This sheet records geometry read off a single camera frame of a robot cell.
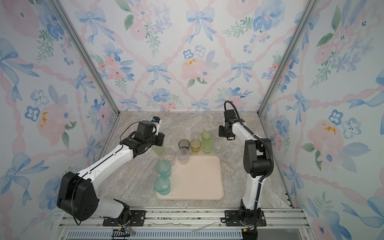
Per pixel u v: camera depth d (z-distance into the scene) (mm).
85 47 852
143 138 636
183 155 947
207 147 989
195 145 999
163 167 872
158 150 978
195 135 1051
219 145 957
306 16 713
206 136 1027
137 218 736
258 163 533
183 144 973
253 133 575
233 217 716
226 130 856
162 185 831
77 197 405
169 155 925
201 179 902
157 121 748
